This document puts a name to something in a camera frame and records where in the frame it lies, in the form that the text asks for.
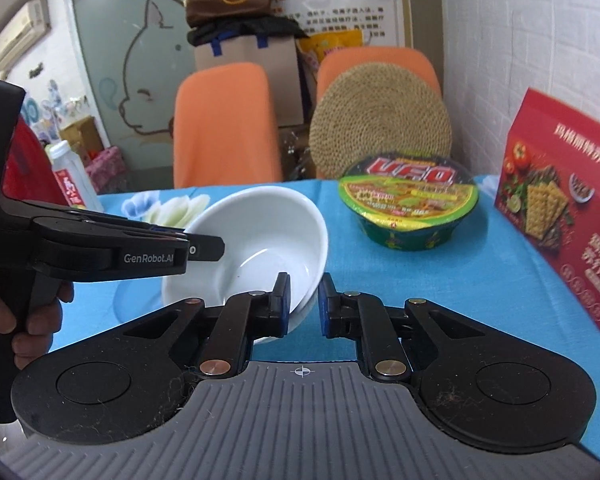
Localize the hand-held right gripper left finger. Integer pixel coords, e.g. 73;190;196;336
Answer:
105;272;292;378

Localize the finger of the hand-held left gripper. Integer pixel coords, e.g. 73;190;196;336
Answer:
72;210;191;237
186;235;226;264

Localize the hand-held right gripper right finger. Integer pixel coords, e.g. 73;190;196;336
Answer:
319;274;506;382

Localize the small white bowl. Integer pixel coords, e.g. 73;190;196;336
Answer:
161;186;329;346

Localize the person's left hand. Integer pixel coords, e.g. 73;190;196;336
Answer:
0;280;76;372

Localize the pink patterned cloth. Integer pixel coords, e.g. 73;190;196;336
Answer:
82;145;126;193

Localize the juice bottle with red label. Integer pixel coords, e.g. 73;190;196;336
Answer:
47;140;93;208

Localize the red thermos jug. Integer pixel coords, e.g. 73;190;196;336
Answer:
2;115;56;206

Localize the blue floral tablecloth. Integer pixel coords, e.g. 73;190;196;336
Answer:
55;172;600;461

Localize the plain cardboard box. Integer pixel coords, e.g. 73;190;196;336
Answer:
57;116;101;161

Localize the orange chair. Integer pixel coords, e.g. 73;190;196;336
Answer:
316;47;443;111
173;62;284;189

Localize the green instant noodle bowl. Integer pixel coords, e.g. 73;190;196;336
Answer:
338;152;481;252

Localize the frosted glass door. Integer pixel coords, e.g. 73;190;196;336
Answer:
69;0;201;193

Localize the round woven straw mat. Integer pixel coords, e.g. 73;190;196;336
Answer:
310;64;453;180

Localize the white air conditioner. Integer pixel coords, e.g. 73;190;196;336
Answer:
0;0;51;73

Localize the black cloth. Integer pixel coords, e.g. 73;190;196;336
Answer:
187;16;311;46

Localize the yellow snack packet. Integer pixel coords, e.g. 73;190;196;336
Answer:
300;30;365;68

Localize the red cracker box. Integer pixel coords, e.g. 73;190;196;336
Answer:
494;87;600;335

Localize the cardboard box with blue straps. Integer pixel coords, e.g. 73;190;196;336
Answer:
195;35;306;128

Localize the wall poster with black lettering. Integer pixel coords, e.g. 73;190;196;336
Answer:
271;0;408;48

